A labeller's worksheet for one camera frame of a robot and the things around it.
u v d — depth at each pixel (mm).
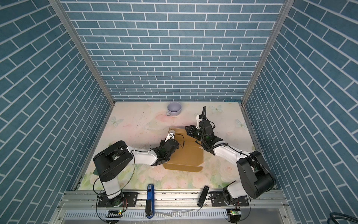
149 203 716
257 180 432
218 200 733
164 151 716
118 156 533
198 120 804
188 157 875
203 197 750
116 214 722
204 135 666
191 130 767
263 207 729
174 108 1132
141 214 705
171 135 793
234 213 737
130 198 742
